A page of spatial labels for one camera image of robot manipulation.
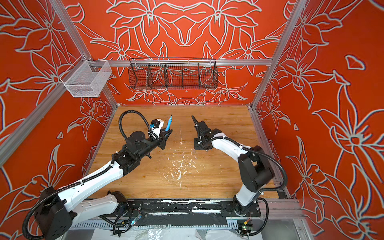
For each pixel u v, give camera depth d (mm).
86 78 916
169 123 683
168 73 1001
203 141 668
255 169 452
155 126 602
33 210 376
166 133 678
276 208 748
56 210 380
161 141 636
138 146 550
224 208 724
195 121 770
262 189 462
